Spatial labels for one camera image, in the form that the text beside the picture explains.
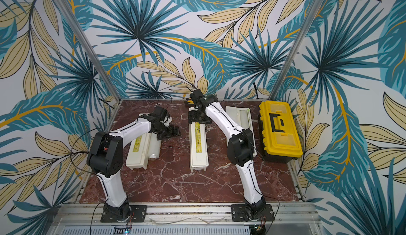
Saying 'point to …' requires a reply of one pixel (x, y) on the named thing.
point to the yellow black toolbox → (280, 135)
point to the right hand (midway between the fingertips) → (196, 121)
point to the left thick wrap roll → (155, 147)
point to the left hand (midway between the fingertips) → (174, 136)
